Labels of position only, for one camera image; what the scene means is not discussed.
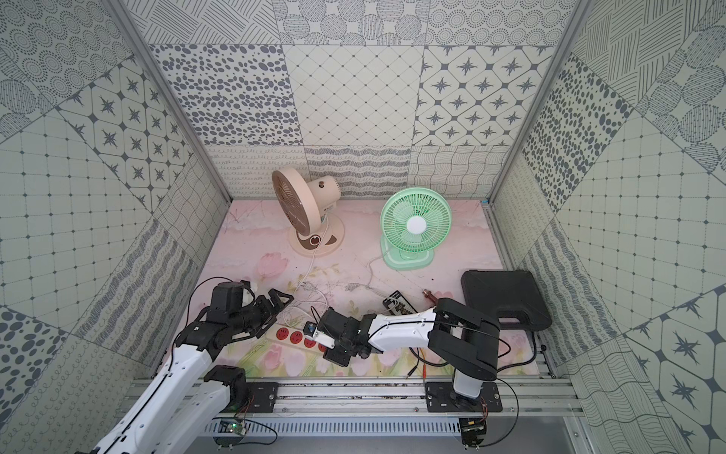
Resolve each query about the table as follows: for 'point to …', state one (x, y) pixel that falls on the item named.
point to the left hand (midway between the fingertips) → (282, 301)
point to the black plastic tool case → (507, 293)
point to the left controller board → (229, 432)
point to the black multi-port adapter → (398, 305)
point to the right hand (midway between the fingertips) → (336, 345)
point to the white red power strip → (293, 335)
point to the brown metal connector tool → (428, 294)
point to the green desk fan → (413, 222)
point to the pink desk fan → (308, 206)
